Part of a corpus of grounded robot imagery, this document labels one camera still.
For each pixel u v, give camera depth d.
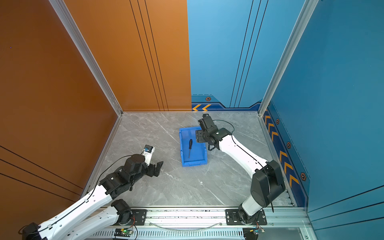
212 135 0.60
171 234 0.70
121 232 0.71
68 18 0.73
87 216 0.47
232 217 0.72
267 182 0.45
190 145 0.99
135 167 0.57
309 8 0.70
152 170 0.68
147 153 0.67
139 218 0.74
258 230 0.70
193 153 0.98
